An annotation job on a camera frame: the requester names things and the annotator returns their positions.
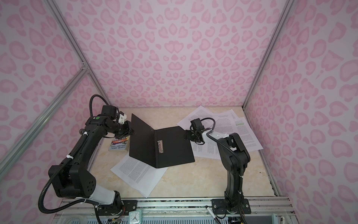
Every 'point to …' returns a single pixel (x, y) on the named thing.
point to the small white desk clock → (135, 217)
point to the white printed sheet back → (200, 113)
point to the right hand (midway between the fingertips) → (188, 135)
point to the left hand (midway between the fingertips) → (135, 129)
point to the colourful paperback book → (121, 144)
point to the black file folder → (159, 148)
